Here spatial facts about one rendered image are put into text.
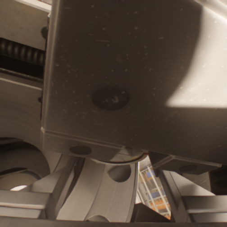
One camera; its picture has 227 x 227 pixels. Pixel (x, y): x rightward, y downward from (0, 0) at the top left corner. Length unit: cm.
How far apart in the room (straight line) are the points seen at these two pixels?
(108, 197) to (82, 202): 3
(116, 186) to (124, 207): 3
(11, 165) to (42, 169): 13
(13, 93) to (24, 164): 71
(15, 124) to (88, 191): 32
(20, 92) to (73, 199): 12
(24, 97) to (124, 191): 16
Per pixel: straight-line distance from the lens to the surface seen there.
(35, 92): 17
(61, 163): 21
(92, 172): 21
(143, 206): 23
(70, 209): 20
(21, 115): 43
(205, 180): 20
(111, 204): 21
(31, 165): 88
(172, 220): 24
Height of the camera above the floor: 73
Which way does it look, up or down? 25 degrees down
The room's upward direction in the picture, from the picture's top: 156 degrees clockwise
